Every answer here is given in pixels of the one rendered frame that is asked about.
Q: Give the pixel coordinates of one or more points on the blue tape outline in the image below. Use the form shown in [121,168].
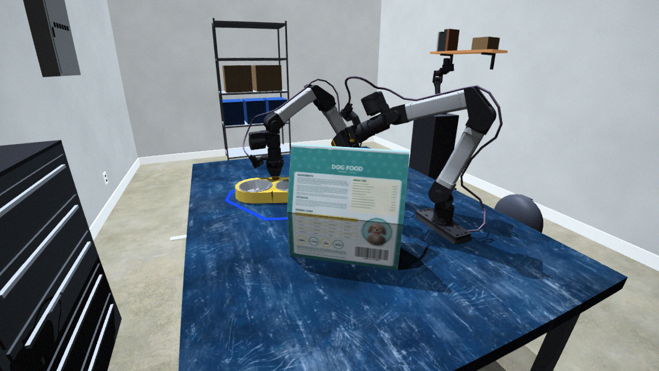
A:
[251,212]

